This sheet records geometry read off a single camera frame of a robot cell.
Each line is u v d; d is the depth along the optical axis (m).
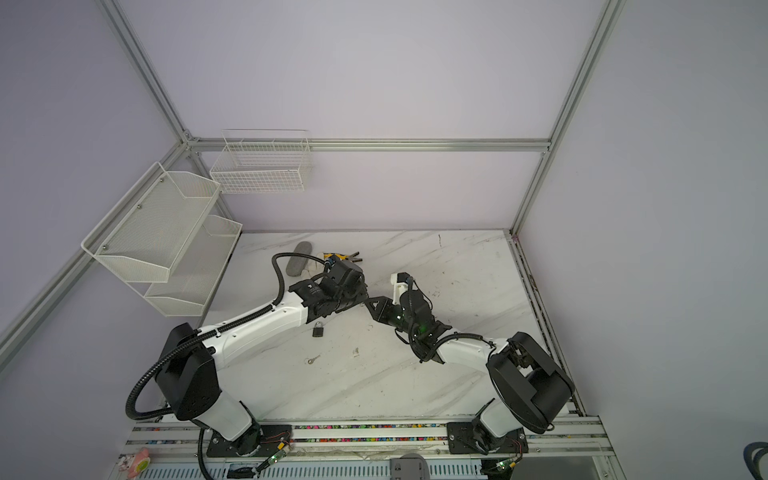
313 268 1.08
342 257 1.13
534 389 0.44
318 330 0.92
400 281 0.78
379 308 0.78
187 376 0.43
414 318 0.64
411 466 0.69
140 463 0.68
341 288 0.64
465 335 0.57
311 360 0.86
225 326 0.47
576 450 0.73
